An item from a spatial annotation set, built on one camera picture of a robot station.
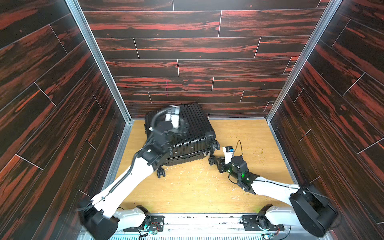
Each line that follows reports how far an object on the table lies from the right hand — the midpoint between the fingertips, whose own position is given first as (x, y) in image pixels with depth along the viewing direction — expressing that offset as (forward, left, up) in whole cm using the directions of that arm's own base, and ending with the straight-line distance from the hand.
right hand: (219, 156), depth 88 cm
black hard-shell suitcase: (+3, +14, +13) cm, 20 cm away
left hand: (+4, +24, +28) cm, 37 cm away
